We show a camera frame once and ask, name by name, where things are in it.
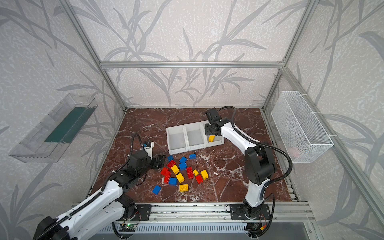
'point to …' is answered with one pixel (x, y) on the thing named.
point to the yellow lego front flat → (183, 188)
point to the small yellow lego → (195, 172)
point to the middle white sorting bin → (195, 136)
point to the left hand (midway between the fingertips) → (162, 151)
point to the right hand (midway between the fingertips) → (211, 125)
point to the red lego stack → (166, 174)
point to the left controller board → (127, 227)
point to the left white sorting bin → (176, 138)
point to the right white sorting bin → (219, 140)
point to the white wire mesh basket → (303, 135)
